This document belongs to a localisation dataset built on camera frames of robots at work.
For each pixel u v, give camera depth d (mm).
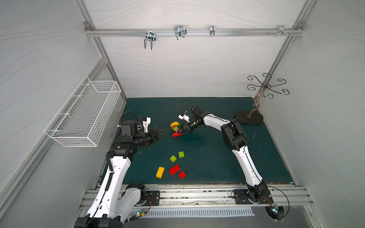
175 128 967
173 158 861
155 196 735
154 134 639
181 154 882
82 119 689
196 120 840
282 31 763
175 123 984
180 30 764
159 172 809
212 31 783
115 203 429
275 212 718
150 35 783
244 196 728
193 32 792
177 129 955
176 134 960
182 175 798
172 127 982
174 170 817
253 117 1070
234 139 639
